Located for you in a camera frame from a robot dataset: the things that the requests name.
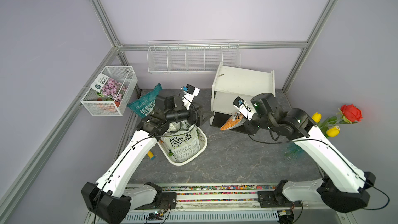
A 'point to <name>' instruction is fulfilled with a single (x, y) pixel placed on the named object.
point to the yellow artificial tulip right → (333, 132)
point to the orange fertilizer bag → (232, 120)
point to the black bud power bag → (182, 140)
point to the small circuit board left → (155, 216)
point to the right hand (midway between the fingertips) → (245, 114)
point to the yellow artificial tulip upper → (316, 117)
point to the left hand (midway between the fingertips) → (207, 111)
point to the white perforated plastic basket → (203, 145)
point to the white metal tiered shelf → (230, 82)
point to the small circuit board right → (283, 213)
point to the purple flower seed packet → (110, 86)
